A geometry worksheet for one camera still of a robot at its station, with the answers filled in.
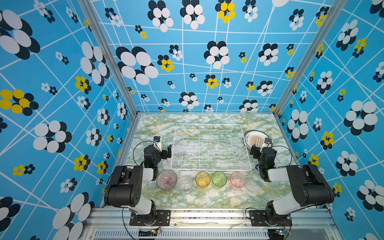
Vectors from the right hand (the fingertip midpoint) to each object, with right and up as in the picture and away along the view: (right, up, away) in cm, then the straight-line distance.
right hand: (264, 146), depth 93 cm
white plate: (-2, +5, +9) cm, 10 cm away
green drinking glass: (-30, -18, -8) cm, 35 cm away
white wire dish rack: (-37, -1, +7) cm, 37 cm away
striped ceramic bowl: (-60, -18, -9) cm, 63 cm away
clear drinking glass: (-49, -20, -8) cm, 54 cm away
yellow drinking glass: (-39, -18, -7) cm, 44 cm away
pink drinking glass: (-19, -18, -9) cm, 28 cm away
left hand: (-63, +2, 0) cm, 63 cm away
